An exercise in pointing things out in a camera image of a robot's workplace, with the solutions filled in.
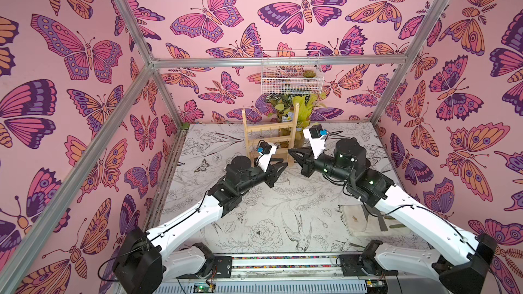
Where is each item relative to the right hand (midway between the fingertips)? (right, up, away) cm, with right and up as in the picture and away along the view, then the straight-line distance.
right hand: (292, 148), depth 65 cm
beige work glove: (+31, -31, +19) cm, 48 cm away
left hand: (-1, -5, +6) cm, 8 cm away
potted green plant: (-1, +18, +27) cm, 32 cm away
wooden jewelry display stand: (-6, +7, +52) cm, 53 cm away
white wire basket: (+6, +35, +41) cm, 54 cm away
